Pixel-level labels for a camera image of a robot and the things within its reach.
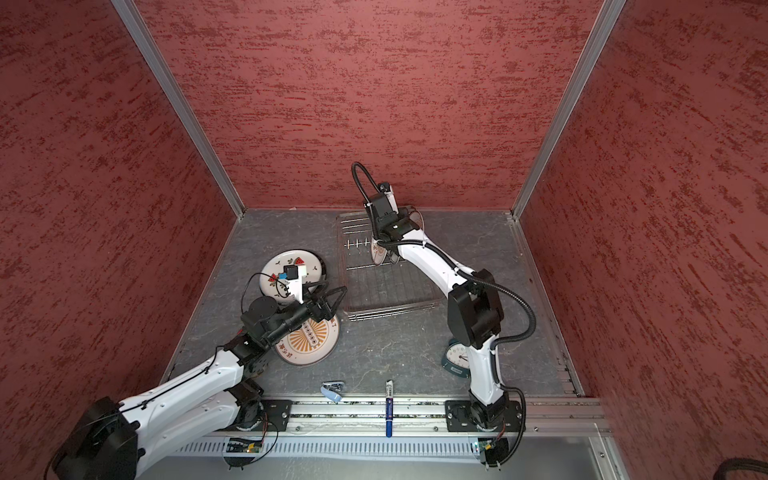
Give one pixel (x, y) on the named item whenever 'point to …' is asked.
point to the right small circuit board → (493, 451)
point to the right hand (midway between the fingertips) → (394, 218)
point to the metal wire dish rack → (371, 291)
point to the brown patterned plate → (378, 252)
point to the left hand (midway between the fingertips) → (339, 291)
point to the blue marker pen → (389, 408)
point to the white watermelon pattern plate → (274, 287)
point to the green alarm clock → (456, 358)
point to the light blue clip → (330, 394)
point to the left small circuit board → (237, 446)
